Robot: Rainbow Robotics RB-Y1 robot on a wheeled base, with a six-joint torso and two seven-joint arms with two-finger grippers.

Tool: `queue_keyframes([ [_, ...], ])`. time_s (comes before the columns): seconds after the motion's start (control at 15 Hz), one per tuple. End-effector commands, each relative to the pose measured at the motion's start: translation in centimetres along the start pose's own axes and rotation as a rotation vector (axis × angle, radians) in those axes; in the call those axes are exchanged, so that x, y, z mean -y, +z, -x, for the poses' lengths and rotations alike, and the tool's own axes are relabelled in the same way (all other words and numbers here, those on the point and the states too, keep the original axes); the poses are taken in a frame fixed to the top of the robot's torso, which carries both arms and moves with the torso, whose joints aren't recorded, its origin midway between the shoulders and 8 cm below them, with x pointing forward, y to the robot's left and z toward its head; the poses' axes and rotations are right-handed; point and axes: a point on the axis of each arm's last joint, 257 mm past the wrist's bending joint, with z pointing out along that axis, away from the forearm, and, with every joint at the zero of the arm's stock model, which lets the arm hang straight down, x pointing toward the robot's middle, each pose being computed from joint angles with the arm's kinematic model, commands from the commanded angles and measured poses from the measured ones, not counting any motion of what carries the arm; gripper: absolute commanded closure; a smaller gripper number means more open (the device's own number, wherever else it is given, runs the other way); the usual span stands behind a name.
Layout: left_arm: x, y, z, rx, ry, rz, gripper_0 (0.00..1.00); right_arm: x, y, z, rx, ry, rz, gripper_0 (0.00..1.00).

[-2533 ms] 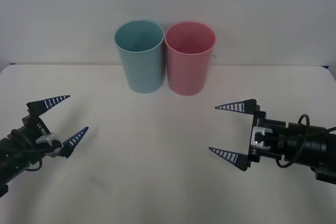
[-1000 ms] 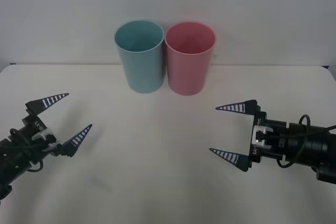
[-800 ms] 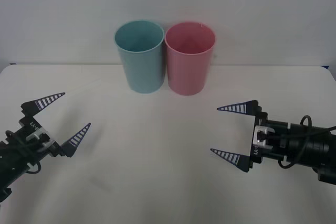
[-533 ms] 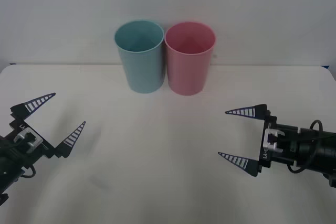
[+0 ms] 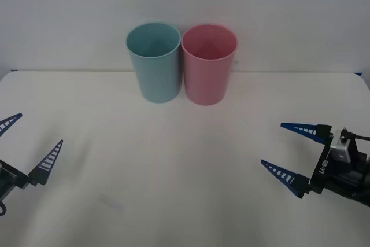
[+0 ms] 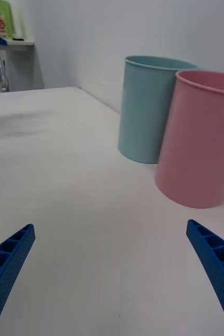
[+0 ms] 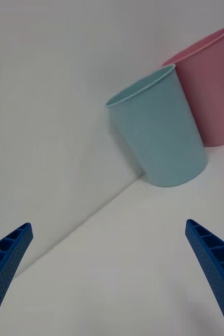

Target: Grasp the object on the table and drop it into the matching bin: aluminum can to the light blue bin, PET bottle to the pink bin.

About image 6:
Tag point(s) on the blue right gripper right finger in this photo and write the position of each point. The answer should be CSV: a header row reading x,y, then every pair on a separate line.
x,y
216,265

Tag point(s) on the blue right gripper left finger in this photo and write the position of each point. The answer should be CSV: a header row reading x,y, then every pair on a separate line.
x,y
4,275

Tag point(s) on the pink waste bin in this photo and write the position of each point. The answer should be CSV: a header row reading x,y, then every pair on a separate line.
x,y
201,141

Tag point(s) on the pale blue waste bin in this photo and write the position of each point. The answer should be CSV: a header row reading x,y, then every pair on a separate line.
x,y
143,110

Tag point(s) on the grey shelf table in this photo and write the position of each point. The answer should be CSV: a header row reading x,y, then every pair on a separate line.
x,y
9,46

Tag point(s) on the green board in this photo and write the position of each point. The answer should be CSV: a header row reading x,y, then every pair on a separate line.
x,y
8,15

